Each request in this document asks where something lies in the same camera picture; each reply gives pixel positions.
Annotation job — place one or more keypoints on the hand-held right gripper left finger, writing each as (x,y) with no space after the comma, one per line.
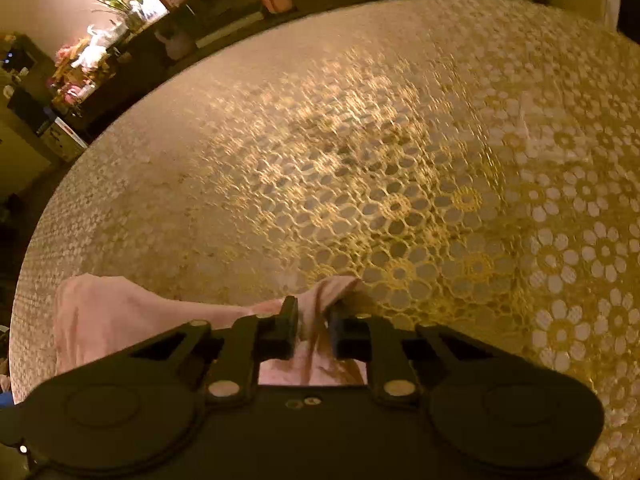
(290,327)

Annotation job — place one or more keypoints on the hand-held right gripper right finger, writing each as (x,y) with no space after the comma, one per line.
(334,330)

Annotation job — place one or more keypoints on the pink printed shirt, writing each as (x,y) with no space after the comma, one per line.
(125,310)

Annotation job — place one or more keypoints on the gold lace tablecloth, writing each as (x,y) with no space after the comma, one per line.
(400,160)

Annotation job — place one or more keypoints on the blue white cardboard box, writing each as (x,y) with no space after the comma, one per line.
(62,140)

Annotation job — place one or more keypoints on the white rounded object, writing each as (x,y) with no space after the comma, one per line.
(175,45)

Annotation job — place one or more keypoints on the dark wooden sideboard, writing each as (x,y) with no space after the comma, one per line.
(150,50)

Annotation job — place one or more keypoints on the white plastic bag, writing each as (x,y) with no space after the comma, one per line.
(97,47)

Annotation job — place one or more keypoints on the flower bouquet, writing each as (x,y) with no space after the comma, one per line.
(120,2)

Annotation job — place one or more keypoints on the dark appliance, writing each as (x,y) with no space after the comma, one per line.
(15,60)

